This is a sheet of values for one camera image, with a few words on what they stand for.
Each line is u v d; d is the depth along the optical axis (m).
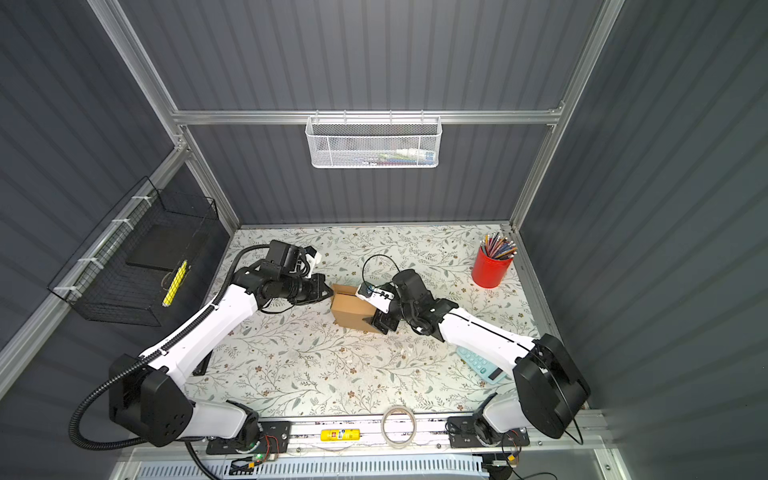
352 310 0.81
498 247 0.96
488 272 1.02
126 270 0.72
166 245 0.77
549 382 0.43
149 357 0.42
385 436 0.72
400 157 0.92
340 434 0.73
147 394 0.40
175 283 0.70
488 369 0.82
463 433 0.72
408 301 0.65
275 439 0.72
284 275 0.63
